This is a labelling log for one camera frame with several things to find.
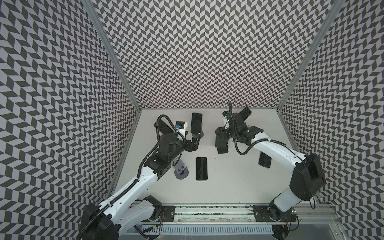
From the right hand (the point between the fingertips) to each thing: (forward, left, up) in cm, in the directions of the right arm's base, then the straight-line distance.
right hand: (221, 133), depth 86 cm
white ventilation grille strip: (-44, +30, -15) cm, 55 cm away
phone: (+12, +15, -4) cm, 20 cm away
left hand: (-6, +15, +9) cm, 19 cm away
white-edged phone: (-15, +12, -14) cm, 24 cm away
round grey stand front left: (-18, +24, -8) cm, 31 cm away
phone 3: (+17, -18, -2) cm, 25 cm away
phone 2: (-2, 0, -4) cm, 5 cm away
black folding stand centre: (-2, -1, -16) cm, 16 cm away
